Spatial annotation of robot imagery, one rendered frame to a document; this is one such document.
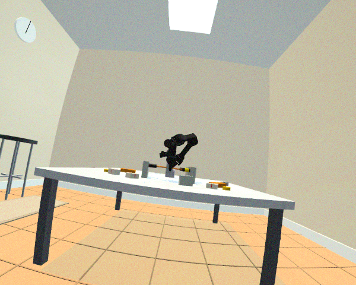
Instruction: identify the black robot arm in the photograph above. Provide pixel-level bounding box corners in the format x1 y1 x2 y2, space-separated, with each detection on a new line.
159 133 198 168

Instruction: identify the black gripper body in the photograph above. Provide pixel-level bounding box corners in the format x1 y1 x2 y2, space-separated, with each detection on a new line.
166 149 177 162

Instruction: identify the cream rectangular block with window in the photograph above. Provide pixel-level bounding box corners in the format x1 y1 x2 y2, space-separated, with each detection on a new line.
206 183 218 189

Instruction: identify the cream square block with square hole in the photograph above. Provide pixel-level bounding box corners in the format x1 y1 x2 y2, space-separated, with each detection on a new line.
125 172 139 179

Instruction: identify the white square block with square hole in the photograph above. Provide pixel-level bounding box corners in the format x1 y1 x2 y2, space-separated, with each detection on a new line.
108 168 120 175

